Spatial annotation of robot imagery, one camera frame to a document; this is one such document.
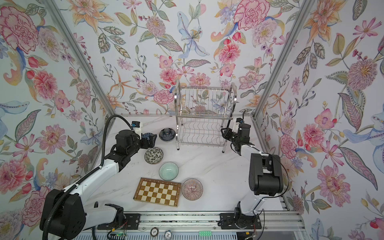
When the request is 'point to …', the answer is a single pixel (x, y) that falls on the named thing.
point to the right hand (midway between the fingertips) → (222, 129)
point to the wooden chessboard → (158, 192)
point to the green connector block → (205, 233)
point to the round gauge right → (168, 234)
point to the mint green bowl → (168, 171)
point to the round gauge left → (154, 231)
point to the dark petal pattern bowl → (167, 134)
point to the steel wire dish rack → (202, 113)
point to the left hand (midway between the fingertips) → (151, 135)
